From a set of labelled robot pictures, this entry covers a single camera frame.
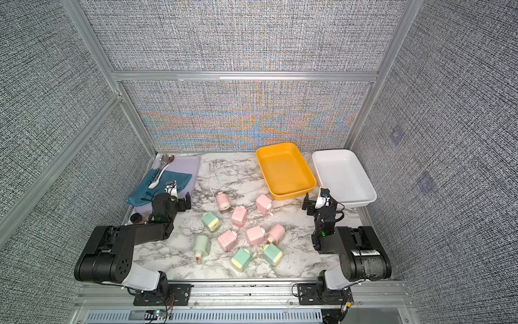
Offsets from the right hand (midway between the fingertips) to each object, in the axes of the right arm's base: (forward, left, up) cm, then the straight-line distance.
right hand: (319, 189), depth 89 cm
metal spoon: (+26, +80, -10) cm, 85 cm away
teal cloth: (+5, +85, -11) cm, 86 cm away
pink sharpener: (-4, +43, -4) cm, 43 cm away
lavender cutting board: (+24, +68, -11) cm, 73 cm away
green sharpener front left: (-28, +34, -5) cm, 44 cm away
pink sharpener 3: (-11, +35, -4) cm, 37 cm away
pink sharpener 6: (-18, +20, -5) cm, 28 cm away
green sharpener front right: (-26, +22, -4) cm, 34 cm away
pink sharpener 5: (-19, +28, -5) cm, 34 cm away
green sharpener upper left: (-12, +48, -6) cm, 49 cm away
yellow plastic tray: (+19, +12, -11) cm, 25 cm away
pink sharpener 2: (-4, +25, -6) cm, 26 cm away
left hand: (+2, +63, -3) cm, 63 cm away
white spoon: (+12, +81, -11) cm, 83 cm away
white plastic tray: (+18, -17, -11) cm, 27 cm away
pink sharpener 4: (-21, +39, -3) cm, 45 cm away
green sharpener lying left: (-23, +49, -4) cm, 54 cm away
